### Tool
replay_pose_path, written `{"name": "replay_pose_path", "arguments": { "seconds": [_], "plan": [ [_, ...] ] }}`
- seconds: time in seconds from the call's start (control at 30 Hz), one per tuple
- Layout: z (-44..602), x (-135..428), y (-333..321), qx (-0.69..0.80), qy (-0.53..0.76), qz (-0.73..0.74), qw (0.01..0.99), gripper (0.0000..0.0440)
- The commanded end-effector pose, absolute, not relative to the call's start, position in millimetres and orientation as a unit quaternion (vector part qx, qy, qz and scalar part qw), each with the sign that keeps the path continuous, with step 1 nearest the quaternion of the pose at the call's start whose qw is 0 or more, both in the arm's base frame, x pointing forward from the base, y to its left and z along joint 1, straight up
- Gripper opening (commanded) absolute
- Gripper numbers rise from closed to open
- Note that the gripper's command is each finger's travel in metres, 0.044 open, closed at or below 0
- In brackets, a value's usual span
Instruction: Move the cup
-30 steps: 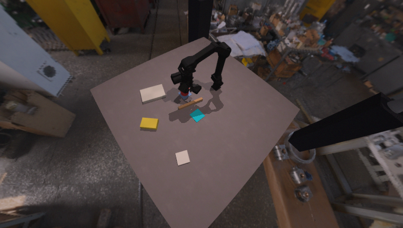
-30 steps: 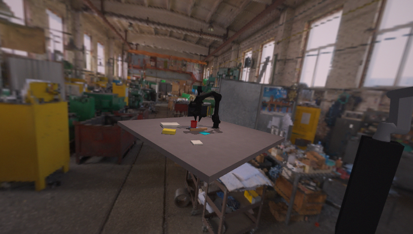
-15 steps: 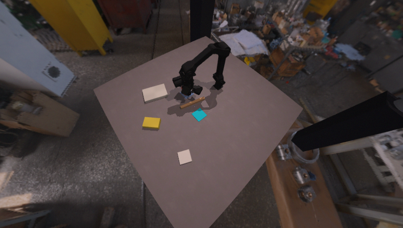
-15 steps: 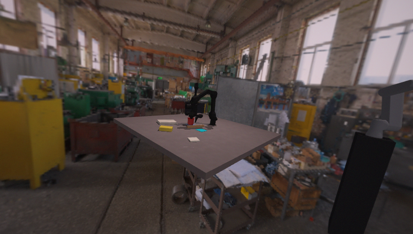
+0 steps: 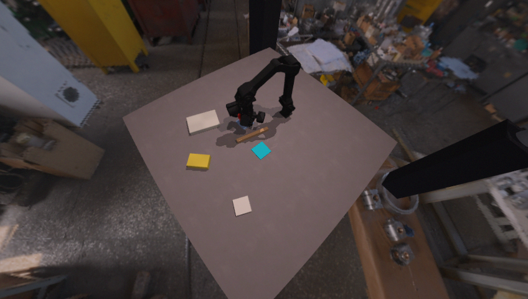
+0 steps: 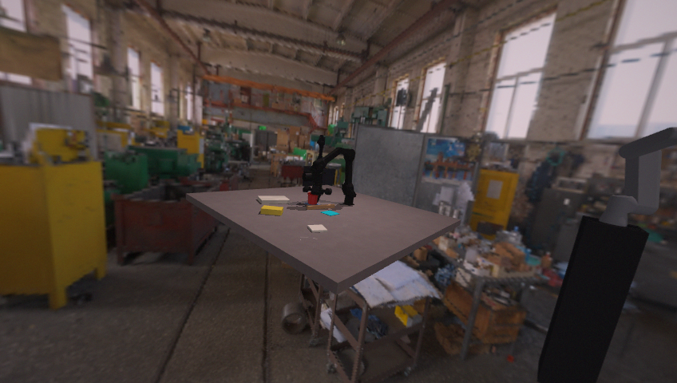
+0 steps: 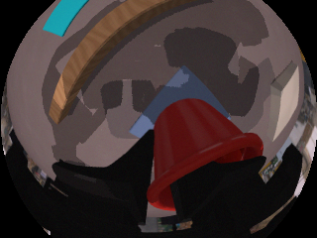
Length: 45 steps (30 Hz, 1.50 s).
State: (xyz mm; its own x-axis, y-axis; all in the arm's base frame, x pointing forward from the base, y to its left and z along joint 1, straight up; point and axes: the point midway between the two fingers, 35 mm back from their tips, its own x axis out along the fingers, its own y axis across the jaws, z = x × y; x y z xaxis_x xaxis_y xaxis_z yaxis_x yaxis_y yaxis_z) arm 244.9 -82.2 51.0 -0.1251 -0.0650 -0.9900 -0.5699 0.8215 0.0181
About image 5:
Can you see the yellow rectangular block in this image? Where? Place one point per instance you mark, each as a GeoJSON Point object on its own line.
{"type": "Point", "coordinates": [199, 161]}

